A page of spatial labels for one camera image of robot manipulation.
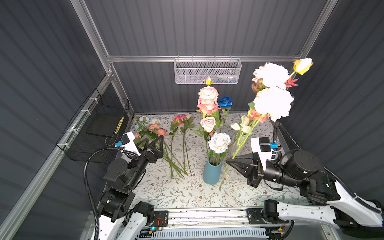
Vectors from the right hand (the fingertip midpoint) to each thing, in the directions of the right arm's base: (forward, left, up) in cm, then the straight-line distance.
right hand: (229, 162), depth 46 cm
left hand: (+13, +26, -5) cm, 30 cm away
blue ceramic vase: (+8, +3, -25) cm, 26 cm away
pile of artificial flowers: (+30, +25, -43) cm, 58 cm away
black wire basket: (+22, +57, -14) cm, 63 cm away
